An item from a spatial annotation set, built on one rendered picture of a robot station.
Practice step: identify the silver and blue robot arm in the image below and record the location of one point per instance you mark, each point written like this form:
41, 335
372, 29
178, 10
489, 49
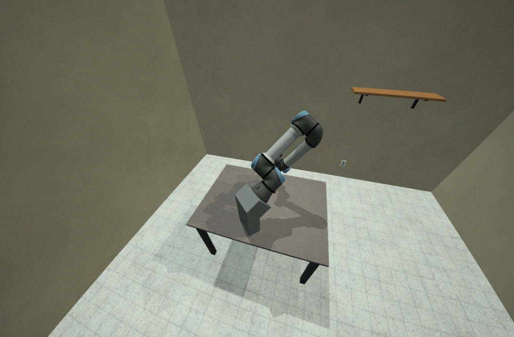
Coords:
302, 124

